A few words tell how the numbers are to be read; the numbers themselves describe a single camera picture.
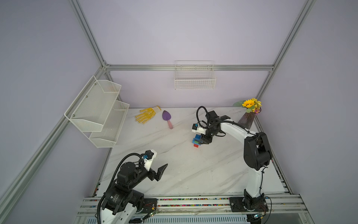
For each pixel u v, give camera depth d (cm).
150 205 73
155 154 60
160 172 62
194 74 95
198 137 88
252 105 89
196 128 84
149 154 57
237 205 73
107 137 77
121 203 49
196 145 96
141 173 59
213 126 72
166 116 115
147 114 118
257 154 52
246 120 99
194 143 93
